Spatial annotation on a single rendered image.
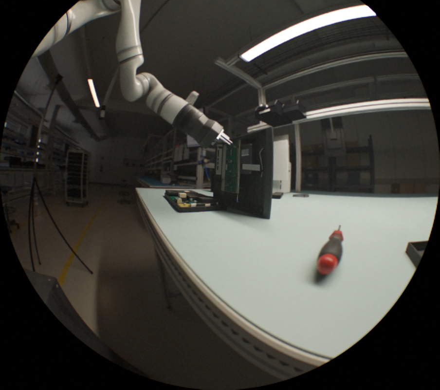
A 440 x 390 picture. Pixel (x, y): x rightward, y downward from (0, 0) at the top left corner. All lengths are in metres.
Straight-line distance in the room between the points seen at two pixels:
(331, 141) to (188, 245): 2.11
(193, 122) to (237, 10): 2.69
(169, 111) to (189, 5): 2.68
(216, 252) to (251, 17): 3.01
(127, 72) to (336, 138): 2.13
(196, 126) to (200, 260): 0.30
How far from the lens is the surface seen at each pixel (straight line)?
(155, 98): 0.39
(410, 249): 0.24
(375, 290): 0.16
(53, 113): 6.83
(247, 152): 0.39
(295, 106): 0.85
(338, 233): 0.21
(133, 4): 0.46
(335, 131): 2.18
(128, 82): 0.42
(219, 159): 0.49
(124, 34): 0.43
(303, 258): 0.18
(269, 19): 3.04
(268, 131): 0.33
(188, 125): 0.36
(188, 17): 3.05
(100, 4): 0.50
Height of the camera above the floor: 1.09
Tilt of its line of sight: 3 degrees up
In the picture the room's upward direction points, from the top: 3 degrees clockwise
